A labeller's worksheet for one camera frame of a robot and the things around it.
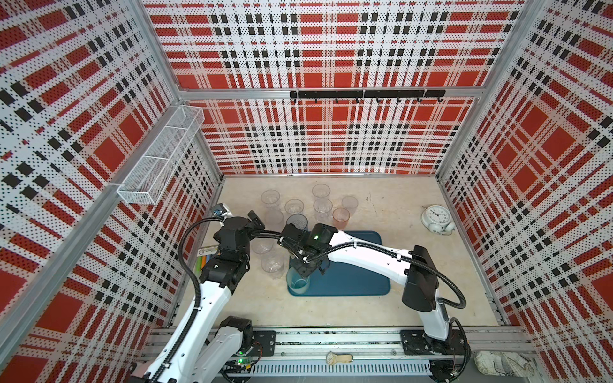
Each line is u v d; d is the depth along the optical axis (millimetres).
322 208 1043
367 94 893
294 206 1069
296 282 861
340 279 831
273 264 902
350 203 1029
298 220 929
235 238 539
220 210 629
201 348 453
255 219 698
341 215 1024
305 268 687
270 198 1078
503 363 676
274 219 935
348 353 733
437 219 996
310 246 546
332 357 698
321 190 1132
